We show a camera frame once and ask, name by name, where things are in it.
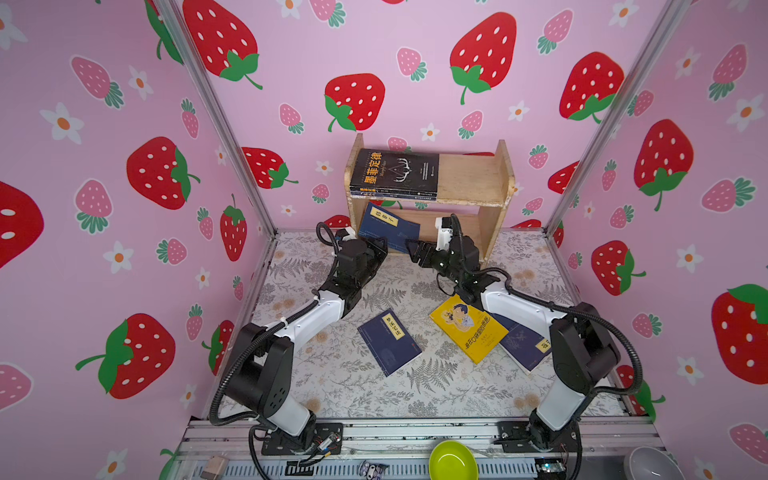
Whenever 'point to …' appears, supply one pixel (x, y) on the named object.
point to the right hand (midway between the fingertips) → (410, 241)
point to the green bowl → (452, 460)
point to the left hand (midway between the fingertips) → (390, 235)
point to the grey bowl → (649, 463)
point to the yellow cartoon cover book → (473, 328)
